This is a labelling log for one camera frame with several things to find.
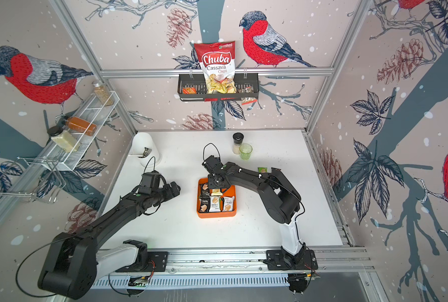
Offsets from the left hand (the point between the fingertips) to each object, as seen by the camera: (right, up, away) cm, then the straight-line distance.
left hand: (176, 187), depth 88 cm
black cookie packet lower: (+14, -8, -3) cm, 16 cm away
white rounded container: (-23, +18, +16) cm, 33 cm away
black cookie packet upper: (+13, -3, +2) cm, 14 cm away
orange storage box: (+25, +1, -14) cm, 29 cm away
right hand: (+17, +1, +5) cm, 18 cm away
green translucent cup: (+35, +17, +18) cm, 43 cm away
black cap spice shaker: (+30, +24, +14) cm, 41 cm away
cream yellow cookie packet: (+19, -3, +1) cm, 19 cm away
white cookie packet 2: (+25, -7, -2) cm, 26 cm away
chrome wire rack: (-43, +8, -22) cm, 49 cm away
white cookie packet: (+19, -8, -2) cm, 20 cm away
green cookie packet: (+40, +9, -7) cm, 42 cm away
